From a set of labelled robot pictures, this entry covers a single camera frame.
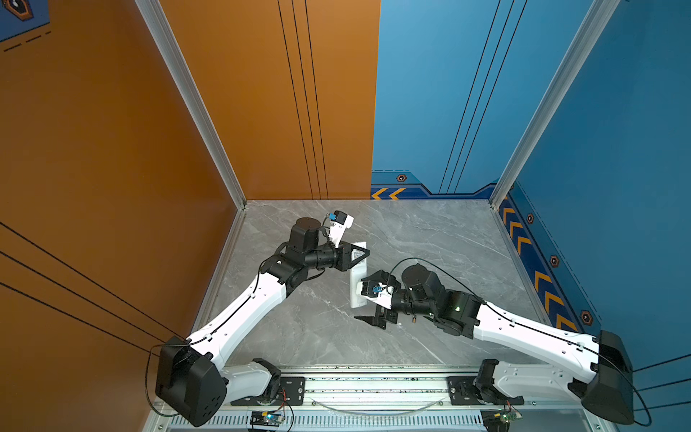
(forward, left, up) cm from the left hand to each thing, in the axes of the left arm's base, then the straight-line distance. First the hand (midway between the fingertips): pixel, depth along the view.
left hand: (367, 251), depth 72 cm
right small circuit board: (-34, -38, -26) cm, 57 cm away
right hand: (-10, +2, -5) cm, 11 cm away
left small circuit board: (-35, +27, -28) cm, 52 cm away
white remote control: (-5, +3, -3) cm, 6 cm away
